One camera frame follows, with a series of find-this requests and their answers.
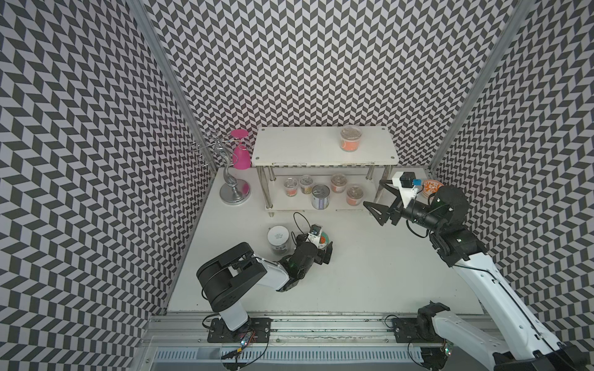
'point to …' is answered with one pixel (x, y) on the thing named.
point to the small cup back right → (338, 183)
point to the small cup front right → (354, 195)
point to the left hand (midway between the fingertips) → (320, 240)
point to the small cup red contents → (291, 185)
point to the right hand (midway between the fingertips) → (373, 196)
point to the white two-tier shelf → (322, 168)
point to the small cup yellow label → (306, 182)
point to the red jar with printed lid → (324, 240)
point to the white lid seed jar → (278, 237)
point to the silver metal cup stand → (234, 191)
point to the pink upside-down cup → (241, 160)
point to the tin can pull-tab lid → (320, 196)
